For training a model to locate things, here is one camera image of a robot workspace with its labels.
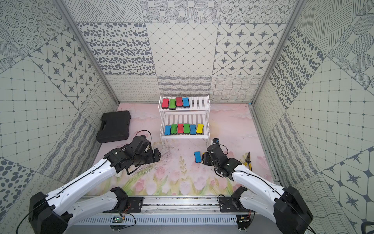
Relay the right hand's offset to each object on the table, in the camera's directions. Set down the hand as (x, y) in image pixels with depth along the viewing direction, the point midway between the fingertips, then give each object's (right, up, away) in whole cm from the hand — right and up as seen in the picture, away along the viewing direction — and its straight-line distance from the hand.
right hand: (207, 156), depth 85 cm
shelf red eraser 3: (-17, +17, +4) cm, 24 cm away
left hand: (-29, +3, -7) cm, 30 cm away
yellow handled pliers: (+26, -4, +6) cm, 27 cm away
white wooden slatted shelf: (-5, +26, +12) cm, 29 cm away
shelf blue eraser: (-13, +32, -3) cm, 35 cm away
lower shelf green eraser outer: (-21, +16, +3) cm, 26 cm away
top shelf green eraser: (-20, +31, -5) cm, 37 cm away
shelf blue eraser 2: (-24, +16, +2) cm, 29 cm away
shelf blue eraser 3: (-9, +16, +4) cm, 18 cm away
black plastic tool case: (-64, +17, +17) cm, 68 cm away
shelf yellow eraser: (-5, +17, +4) cm, 18 cm away
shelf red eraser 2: (-17, +33, -3) cm, 37 cm away
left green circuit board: (-47, -28, -13) cm, 56 cm away
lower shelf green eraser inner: (-13, +17, +4) cm, 21 cm away
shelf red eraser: (-24, +31, -4) cm, 40 cm away
